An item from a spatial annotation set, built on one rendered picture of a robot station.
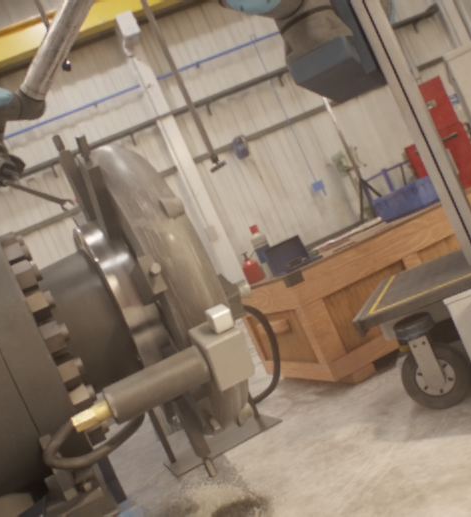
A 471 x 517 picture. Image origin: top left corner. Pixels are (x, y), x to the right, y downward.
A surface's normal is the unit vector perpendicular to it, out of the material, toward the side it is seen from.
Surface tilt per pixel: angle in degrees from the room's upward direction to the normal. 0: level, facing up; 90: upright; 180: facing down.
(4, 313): 74
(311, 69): 90
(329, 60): 90
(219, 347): 113
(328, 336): 90
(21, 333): 83
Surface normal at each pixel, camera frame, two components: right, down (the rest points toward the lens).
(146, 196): 0.07, -0.54
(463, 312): -0.30, 0.15
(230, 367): 0.41, 0.25
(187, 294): 0.33, -0.03
